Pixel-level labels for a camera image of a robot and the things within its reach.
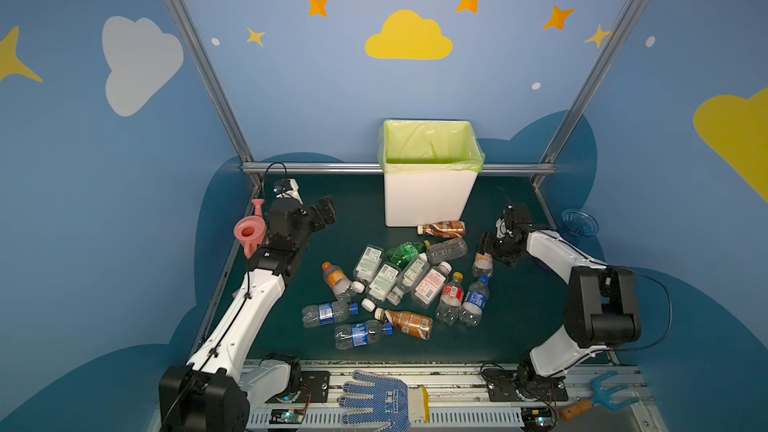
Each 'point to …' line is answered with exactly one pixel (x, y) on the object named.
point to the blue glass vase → (580, 222)
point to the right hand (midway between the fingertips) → (489, 248)
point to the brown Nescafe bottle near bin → (454, 229)
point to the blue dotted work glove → (395, 406)
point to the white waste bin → (412, 199)
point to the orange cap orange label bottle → (483, 265)
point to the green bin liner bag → (407, 146)
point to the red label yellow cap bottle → (448, 308)
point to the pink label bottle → (430, 284)
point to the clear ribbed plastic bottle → (446, 250)
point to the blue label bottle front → (347, 336)
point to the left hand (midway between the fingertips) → (323, 201)
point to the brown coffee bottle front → (410, 323)
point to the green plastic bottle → (404, 254)
